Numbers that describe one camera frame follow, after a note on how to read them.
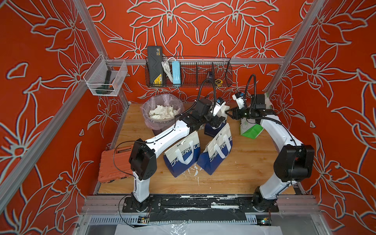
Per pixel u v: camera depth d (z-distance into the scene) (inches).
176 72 35.3
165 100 35.4
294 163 17.9
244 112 29.2
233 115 30.8
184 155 29.9
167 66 33.5
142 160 18.3
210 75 36.6
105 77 34.7
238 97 29.9
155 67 34.6
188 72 38.6
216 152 28.6
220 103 26.3
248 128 35.8
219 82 37.2
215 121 27.9
